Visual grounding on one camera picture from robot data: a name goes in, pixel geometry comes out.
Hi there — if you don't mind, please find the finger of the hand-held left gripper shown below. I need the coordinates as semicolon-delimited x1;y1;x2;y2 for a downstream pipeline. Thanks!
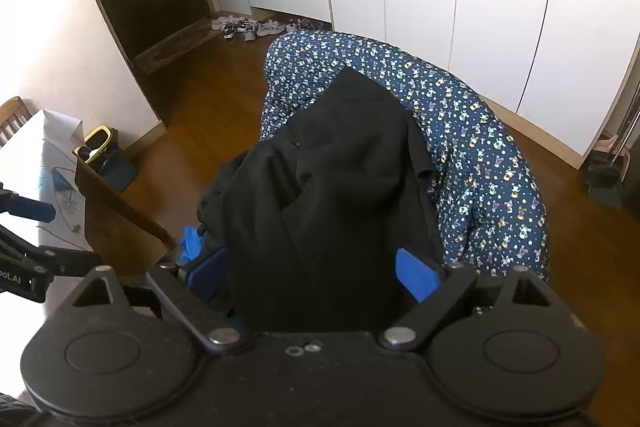
0;182;57;224
0;226;104;281

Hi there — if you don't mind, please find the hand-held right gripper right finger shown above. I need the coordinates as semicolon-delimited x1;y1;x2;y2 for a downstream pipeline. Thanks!
377;248;583;351

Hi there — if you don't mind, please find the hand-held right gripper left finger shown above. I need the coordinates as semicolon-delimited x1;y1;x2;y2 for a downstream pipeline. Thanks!
71;226;252;354

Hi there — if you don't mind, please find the black t-shirt with red print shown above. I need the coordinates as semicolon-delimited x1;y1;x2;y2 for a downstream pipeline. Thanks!
195;66;447;334

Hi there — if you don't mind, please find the white blue-patterned tablecloth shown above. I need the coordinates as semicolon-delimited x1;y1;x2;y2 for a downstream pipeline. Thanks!
0;108;97;254

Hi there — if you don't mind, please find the brown wooden chair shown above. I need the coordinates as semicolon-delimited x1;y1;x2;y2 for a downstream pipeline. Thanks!
0;96;37;148

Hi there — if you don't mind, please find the dark bin with gold lid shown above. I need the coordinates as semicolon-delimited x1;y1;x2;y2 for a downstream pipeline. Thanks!
73;125;139;194

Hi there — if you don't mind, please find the blue printed blanket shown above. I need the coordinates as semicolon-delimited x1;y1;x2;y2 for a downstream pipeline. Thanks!
259;29;551;285

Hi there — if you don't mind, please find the grey dustpan with broom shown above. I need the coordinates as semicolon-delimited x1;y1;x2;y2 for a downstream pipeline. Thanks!
581;131;632;204

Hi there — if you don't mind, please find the brown doormat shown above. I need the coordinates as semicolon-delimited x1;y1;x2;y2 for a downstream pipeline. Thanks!
134;16;227;78

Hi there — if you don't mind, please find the pile of sneakers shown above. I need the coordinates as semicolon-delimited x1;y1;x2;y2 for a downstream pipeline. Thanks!
210;13;327;42

